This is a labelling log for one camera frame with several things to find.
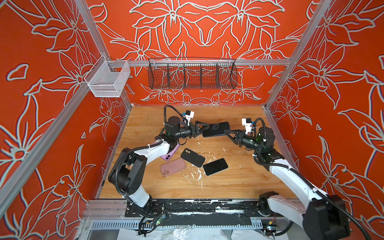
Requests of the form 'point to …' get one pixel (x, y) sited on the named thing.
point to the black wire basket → (192, 73)
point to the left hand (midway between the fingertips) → (207, 128)
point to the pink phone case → (172, 167)
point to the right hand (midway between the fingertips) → (223, 132)
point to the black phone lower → (215, 166)
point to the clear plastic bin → (107, 78)
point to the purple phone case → (168, 156)
